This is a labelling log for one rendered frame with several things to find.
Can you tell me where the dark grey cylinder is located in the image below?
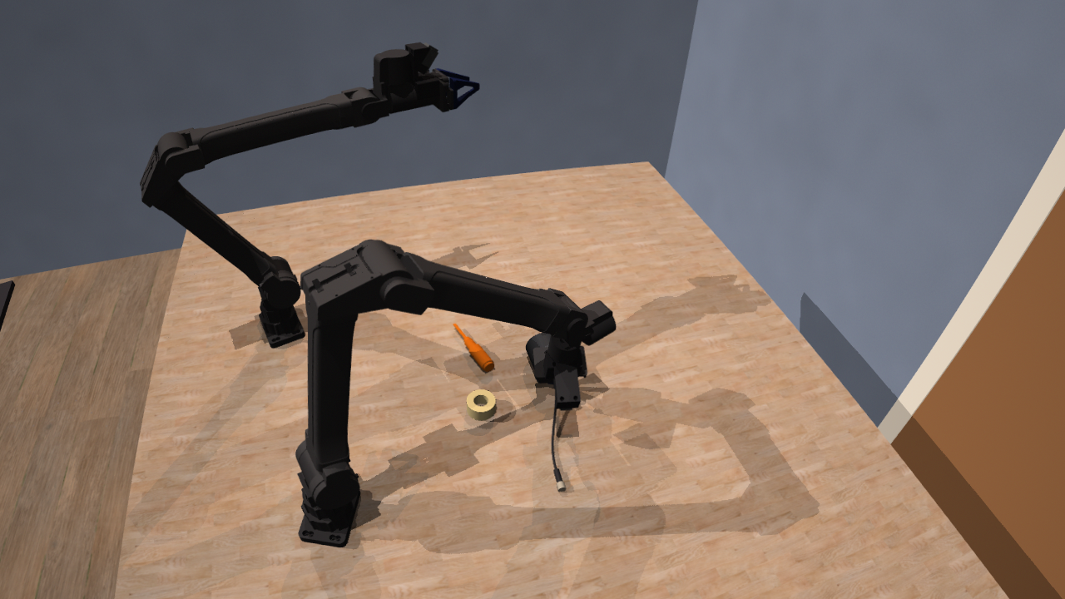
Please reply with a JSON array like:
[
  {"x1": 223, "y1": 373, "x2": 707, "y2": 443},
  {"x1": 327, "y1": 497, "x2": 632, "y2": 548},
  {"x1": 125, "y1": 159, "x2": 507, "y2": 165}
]
[{"x1": 526, "y1": 333, "x2": 551, "y2": 368}]

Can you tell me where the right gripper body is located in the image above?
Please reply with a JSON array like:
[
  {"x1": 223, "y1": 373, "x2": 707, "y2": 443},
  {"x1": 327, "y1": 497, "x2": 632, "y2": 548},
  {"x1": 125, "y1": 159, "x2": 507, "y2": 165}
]
[{"x1": 533, "y1": 346, "x2": 587, "y2": 384}]

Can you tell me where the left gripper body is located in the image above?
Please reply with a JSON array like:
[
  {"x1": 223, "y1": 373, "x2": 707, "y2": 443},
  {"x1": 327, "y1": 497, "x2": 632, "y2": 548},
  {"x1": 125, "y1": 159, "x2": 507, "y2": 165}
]
[{"x1": 407, "y1": 69, "x2": 453, "y2": 112}]

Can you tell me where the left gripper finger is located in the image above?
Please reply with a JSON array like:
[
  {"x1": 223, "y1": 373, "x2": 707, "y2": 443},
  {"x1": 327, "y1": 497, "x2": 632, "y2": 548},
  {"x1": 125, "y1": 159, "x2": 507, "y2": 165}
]
[
  {"x1": 449, "y1": 77, "x2": 479, "y2": 109},
  {"x1": 435, "y1": 68, "x2": 469, "y2": 90}
]

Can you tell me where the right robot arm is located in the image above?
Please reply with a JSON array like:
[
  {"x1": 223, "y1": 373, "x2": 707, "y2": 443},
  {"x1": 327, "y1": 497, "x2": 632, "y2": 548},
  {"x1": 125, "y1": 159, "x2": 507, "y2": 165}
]
[{"x1": 295, "y1": 240, "x2": 616, "y2": 547}]

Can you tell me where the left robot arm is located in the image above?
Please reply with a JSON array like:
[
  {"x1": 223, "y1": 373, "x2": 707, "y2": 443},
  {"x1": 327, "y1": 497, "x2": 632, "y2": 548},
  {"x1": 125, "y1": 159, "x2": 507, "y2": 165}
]
[{"x1": 140, "y1": 42, "x2": 440, "y2": 349}]

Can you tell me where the olive-brown hollow cylinder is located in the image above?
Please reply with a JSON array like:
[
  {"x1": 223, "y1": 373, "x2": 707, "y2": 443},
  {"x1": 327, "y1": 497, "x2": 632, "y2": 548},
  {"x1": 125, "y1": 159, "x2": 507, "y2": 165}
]
[{"x1": 466, "y1": 389, "x2": 496, "y2": 421}]

